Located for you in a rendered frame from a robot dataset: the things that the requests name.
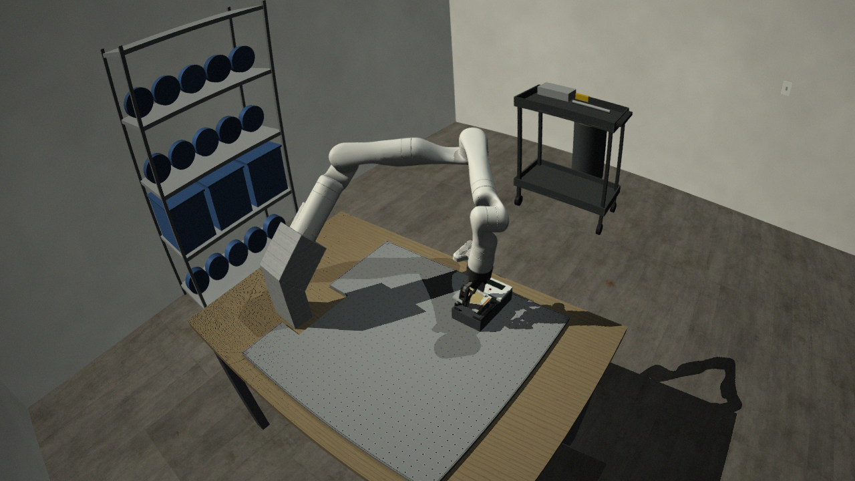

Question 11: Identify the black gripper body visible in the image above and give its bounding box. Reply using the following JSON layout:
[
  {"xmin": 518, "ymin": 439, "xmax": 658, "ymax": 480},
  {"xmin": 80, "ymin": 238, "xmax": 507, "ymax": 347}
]
[{"xmin": 466, "ymin": 265, "xmax": 492, "ymax": 289}]

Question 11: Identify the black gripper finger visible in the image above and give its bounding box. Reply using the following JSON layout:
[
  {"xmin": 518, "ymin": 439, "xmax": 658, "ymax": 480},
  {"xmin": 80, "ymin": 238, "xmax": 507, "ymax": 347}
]
[
  {"xmin": 459, "ymin": 281, "xmax": 481, "ymax": 308},
  {"xmin": 478, "ymin": 273, "xmax": 492, "ymax": 292}
]

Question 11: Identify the black dock with white console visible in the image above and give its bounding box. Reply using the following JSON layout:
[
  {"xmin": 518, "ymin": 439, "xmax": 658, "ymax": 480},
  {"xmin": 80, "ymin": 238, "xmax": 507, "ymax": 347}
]
[{"xmin": 452, "ymin": 278, "xmax": 512, "ymax": 331}]

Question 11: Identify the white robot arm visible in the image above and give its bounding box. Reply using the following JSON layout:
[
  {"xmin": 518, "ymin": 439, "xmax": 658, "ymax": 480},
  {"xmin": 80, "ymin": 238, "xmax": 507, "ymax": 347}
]
[{"xmin": 290, "ymin": 128, "xmax": 509, "ymax": 274}]

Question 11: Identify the grey flat work mat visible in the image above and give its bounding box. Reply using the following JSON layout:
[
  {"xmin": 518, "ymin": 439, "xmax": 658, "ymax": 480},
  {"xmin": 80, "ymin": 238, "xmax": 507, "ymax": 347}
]
[{"xmin": 242, "ymin": 241, "xmax": 570, "ymax": 481}]

